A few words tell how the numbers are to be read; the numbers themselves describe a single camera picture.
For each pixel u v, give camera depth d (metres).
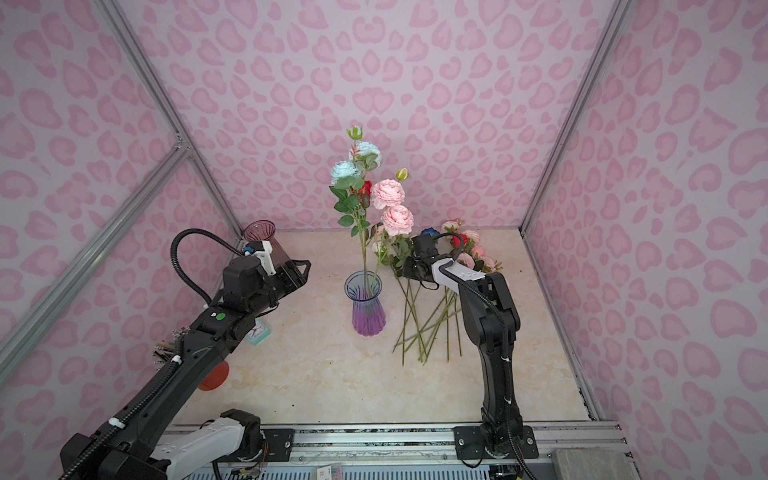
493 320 0.56
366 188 0.72
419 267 0.80
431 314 0.97
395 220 0.66
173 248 0.53
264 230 0.96
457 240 1.08
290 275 0.66
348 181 0.68
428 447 0.74
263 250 0.68
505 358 0.58
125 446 0.38
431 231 1.13
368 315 0.95
